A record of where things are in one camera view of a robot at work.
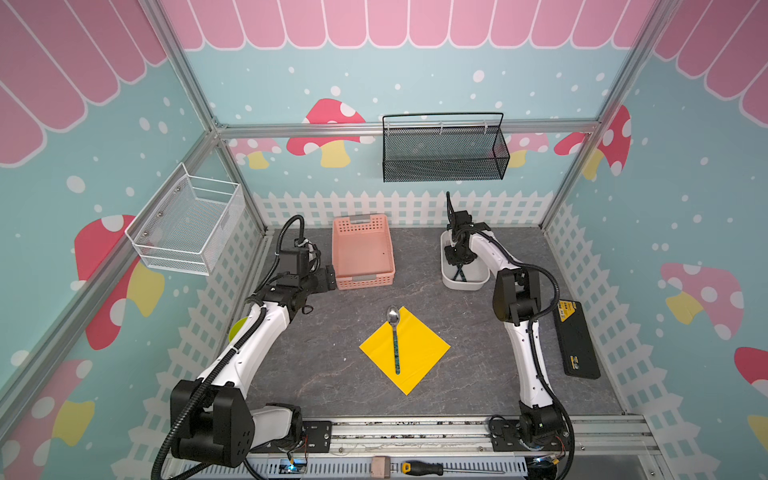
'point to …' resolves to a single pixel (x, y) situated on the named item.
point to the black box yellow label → (576, 348)
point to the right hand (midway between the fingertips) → (455, 257)
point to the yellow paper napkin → (419, 349)
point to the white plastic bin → (470, 276)
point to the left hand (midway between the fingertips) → (320, 278)
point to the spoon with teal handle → (393, 316)
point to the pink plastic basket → (362, 254)
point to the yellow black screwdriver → (423, 467)
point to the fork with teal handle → (461, 272)
